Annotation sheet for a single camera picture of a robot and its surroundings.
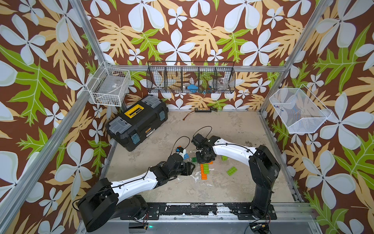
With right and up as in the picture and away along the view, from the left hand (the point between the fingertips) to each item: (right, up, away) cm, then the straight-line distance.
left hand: (193, 164), depth 82 cm
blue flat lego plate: (-4, +2, +12) cm, 13 cm away
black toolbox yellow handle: (-39, +20, +4) cm, 44 cm away
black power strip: (+10, +35, +38) cm, 53 cm away
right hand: (+4, 0, +7) cm, 8 cm away
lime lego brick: (+8, -4, +6) cm, 11 cm away
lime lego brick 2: (+24, -6, +6) cm, 26 cm away
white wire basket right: (+62, +31, 0) cm, 69 cm away
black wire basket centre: (-11, +56, +16) cm, 59 cm away
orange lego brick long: (+7, -8, +4) cm, 11 cm away
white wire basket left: (-51, +46, +4) cm, 69 cm away
